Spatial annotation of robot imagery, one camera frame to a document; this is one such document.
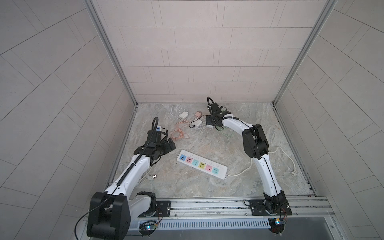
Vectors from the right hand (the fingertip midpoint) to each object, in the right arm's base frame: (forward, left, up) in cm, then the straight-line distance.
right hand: (209, 121), depth 106 cm
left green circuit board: (-60, +34, +2) cm, 68 cm away
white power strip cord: (-40, -42, 0) cm, 58 cm away
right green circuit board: (-62, -25, -3) cm, 67 cm away
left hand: (-22, +24, +8) cm, 33 cm away
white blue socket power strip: (-22, +28, +24) cm, 43 cm away
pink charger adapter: (+6, +8, +2) cm, 10 cm away
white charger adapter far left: (+6, +19, +2) cm, 20 cm away
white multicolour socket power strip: (-29, +16, +3) cm, 33 cm away
